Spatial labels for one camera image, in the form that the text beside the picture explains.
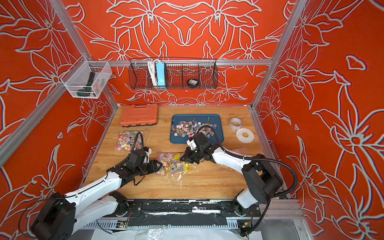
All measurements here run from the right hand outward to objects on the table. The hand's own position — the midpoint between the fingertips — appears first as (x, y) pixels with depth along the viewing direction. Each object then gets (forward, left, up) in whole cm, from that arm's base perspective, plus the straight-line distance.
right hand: (179, 157), depth 80 cm
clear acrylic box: (+41, +60, +23) cm, 76 cm away
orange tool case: (+35, +33, -4) cm, 48 cm away
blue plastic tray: (+37, -16, -9) cm, 41 cm away
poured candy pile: (+26, -5, -8) cm, 28 cm away
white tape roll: (+22, -43, -10) cm, 50 cm away
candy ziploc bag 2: (+16, +38, -7) cm, 42 cm away
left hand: (-2, +11, -7) cm, 13 cm away
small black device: (+44, -7, +18) cm, 49 cm away
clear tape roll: (+32, -38, -9) cm, 51 cm away
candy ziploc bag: (0, +5, -7) cm, 9 cm away
